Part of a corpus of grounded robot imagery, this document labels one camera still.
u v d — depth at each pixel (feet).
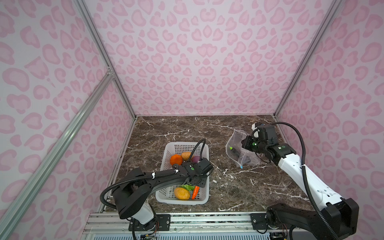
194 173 1.97
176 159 2.93
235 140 2.82
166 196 2.64
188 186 2.57
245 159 2.63
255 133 2.25
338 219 1.27
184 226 2.39
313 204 1.28
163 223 2.41
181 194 2.51
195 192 2.64
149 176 1.52
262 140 2.03
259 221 2.40
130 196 1.40
